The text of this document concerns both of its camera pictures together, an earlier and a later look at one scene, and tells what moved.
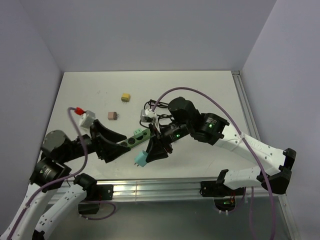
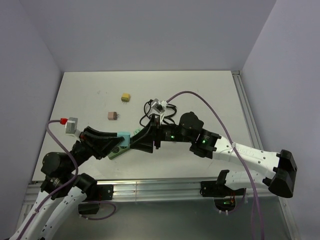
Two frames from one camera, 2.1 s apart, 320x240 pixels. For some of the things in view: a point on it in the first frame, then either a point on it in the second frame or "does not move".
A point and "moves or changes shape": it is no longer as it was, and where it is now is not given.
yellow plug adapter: (125, 98) does not move
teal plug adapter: (140, 159) -> (126, 135)
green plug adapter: (138, 132) does not move
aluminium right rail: (246, 105) does not move
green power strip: (136, 139) moves or changes shape
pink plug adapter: (112, 116) does not move
